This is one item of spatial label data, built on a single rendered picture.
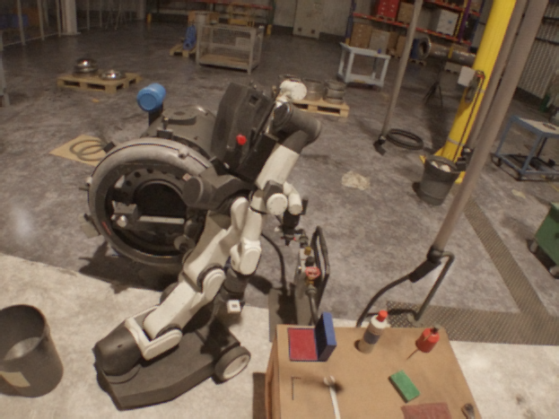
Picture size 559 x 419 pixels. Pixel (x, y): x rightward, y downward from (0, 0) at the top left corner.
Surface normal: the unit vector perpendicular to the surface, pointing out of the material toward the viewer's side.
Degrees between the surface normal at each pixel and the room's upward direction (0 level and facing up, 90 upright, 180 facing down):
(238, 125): 80
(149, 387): 0
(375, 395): 0
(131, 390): 0
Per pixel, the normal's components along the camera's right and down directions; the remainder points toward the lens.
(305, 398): 0.14, -0.82
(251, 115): 0.44, 0.41
